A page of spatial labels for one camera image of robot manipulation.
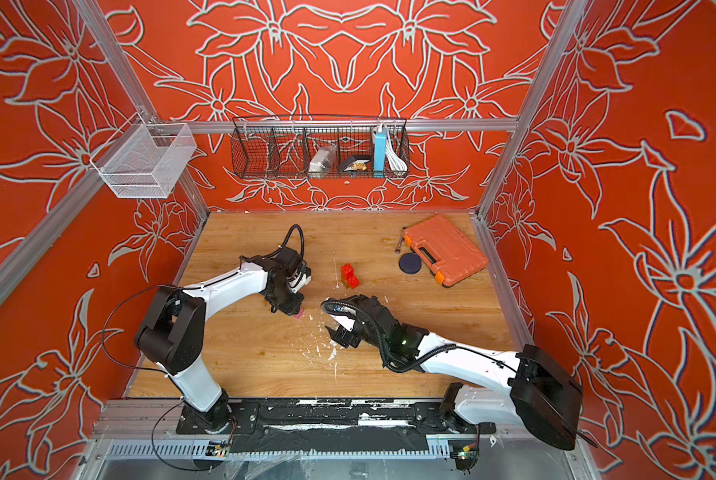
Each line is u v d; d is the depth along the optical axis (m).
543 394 0.40
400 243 1.10
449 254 0.99
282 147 1.01
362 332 0.66
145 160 0.92
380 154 0.89
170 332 0.47
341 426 0.73
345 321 0.67
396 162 0.91
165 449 0.70
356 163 0.87
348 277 0.93
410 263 1.04
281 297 0.78
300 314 0.90
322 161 0.92
